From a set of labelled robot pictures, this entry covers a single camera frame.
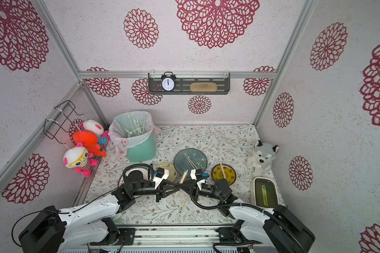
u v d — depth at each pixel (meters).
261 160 0.83
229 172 0.95
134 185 0.60
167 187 0.67
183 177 0.65
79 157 0.81
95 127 0.94
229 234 0.75
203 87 0.90
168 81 0.90
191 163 0.97
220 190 0.59
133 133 0.92
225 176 0.92
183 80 0.95
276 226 0.44
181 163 0.99
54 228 0.41
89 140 0.86
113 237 0.67
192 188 0.68
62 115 0.79
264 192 0.83
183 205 0.83
